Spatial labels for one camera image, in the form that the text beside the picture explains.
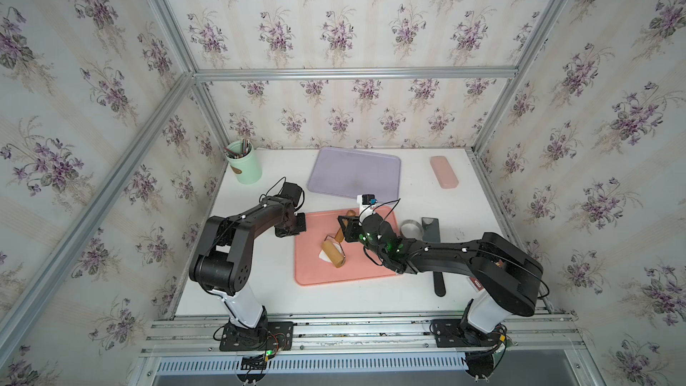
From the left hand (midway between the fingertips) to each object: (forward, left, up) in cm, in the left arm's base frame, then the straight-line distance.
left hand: (300, 230), depth 94 cm
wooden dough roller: (-8, -13, +4) cm, 16 cm away
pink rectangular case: (+26, -58, +2) cm, 64 cm away
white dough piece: (-10, -9, +1) cm, 14 cm away
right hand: (-3, -15, +13) cm, 20 cm away
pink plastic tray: (-15, -5, +2) cm, 15 cm away
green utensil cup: (+22, +21, +13) cm, 33 cm away
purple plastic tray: (+26, -18, +2) cm, 32 cm away
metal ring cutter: (0, -40, 0) cm, 40 cm away
